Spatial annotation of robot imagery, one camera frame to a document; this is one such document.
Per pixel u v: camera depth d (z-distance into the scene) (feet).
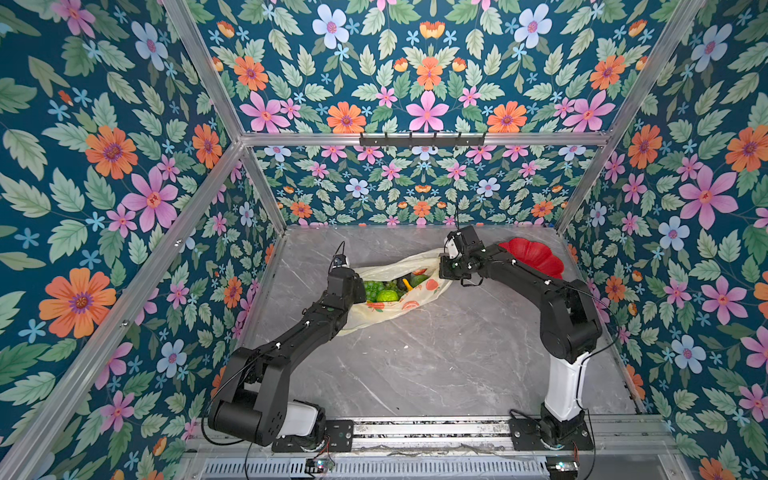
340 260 2.57
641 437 2.47
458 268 2.69
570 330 1.69
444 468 2.51
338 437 2.41
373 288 3.23
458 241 2.53
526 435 2.41
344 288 2.19
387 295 2.98
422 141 3.05
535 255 3.60
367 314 2.88
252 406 1.38
